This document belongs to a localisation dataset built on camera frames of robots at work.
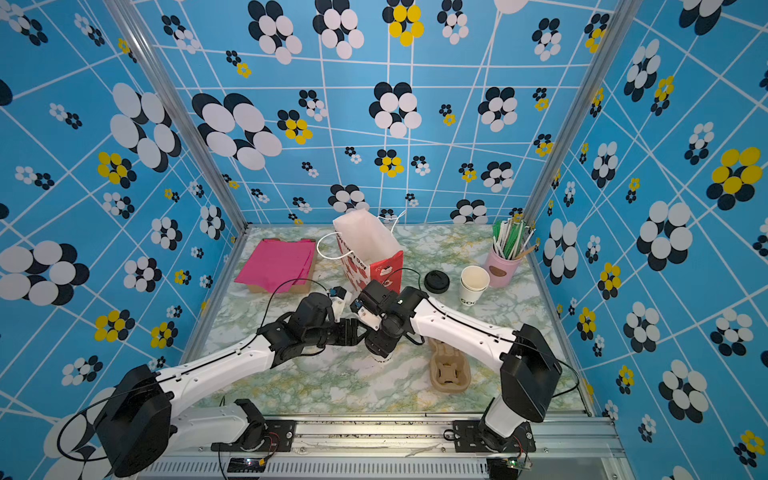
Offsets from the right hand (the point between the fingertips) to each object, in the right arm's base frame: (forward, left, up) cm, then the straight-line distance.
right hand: (385, 338), depth 81 cm
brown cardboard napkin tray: (+20, +31, -6) cm, 37 cm away
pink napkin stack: (+28, +38, -3) cm, 47 cm away
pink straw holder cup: (+23, -37, 0) cm, 44 cm away
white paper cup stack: (+17, -26, +2) cm, 32 cm away
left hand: (+1, +5, +2) cm, 5 cm away
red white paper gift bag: (+30, +6, +2) cm, 30 cm away
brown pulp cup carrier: (-6, -18, -6) cm, 20 cm away
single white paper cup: (-3, +1, -6) cm, 7 cm away
